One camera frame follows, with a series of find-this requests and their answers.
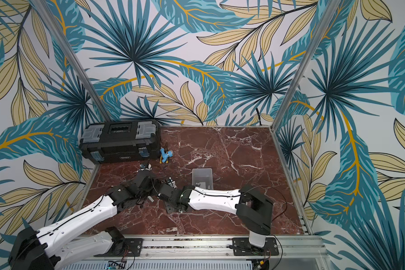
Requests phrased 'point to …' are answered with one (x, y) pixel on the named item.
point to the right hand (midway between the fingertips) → (194, 183)
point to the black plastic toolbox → (120, 141)
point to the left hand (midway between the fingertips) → (164, 189)
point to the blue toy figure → (164, 156)
